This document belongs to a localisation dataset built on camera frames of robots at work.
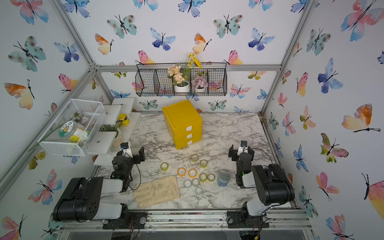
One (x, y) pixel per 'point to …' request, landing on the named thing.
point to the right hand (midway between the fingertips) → (243, 145)
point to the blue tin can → (223, 178)
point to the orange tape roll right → (192, 173)
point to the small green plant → (114, 127)
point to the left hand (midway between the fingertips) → (136, 146)
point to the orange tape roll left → (181, 172)
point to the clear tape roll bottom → (198, 190)
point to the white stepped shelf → (105, 145)
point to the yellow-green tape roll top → (194, 158)
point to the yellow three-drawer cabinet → (183, 123)
